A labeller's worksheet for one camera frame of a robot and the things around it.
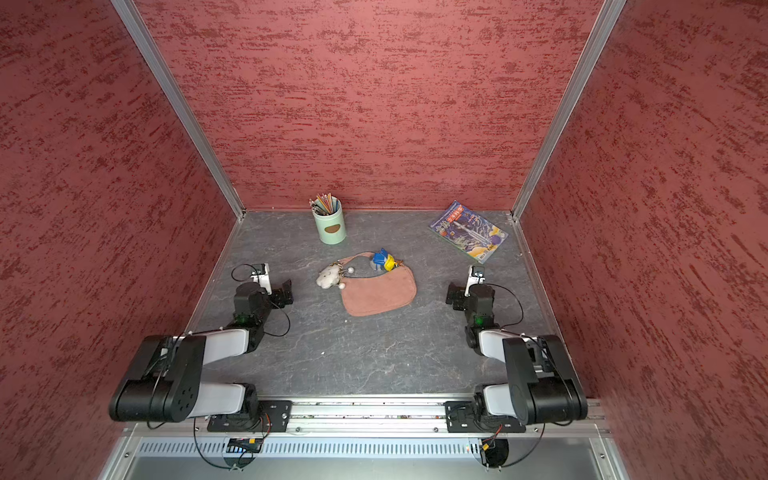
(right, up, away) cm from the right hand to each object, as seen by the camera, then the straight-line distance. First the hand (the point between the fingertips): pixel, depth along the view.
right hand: (465, 287), depth 94 cm
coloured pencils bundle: (-49, +28, +12) cm, 58 cm away
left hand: (-61, +1, -1) cm, 61 cm away
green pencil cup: (-45, +20, +10) cm, 50 cm away
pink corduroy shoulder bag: (-33, -3, +1) cm, 33 cm away
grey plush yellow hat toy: (-27, +8, +6) cm, 29 cm away
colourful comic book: (+7, +18, +20) cm, 28 cm away
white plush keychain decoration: (-44, +4, +4) cm, 44 cm away
